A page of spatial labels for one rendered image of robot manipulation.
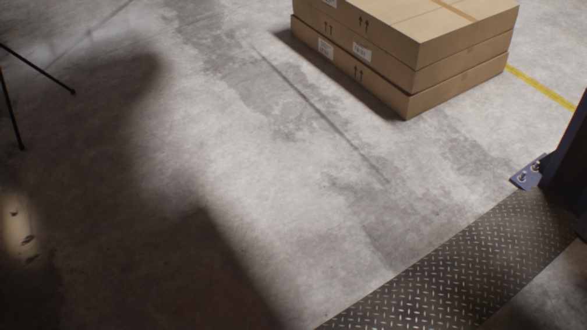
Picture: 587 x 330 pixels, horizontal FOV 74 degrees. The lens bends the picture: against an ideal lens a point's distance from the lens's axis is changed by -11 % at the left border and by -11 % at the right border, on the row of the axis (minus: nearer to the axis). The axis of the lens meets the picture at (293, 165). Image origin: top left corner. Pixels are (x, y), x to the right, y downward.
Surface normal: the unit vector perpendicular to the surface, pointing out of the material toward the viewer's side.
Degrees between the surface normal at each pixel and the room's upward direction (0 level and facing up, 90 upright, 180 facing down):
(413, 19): 0
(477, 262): 0
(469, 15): 0
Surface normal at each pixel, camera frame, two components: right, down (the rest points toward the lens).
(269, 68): -0.04, -0.69
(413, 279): -0.24, -0.87
